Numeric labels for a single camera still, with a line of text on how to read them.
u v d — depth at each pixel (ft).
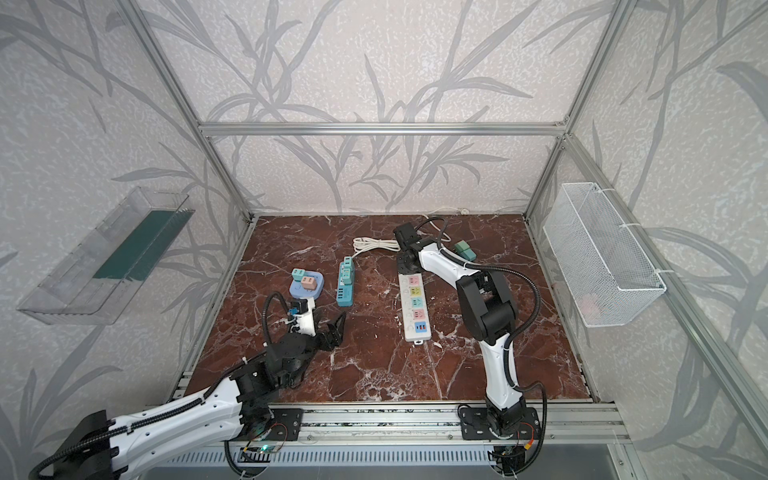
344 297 3.08
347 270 3.15
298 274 3.11
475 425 2.37
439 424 2.47
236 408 1.80
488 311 1.75
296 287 3.16
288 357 1.89
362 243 3.55
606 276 2.01
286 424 2.38
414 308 3.00
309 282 3.07
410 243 2.48
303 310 2.19
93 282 2.10
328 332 2.29
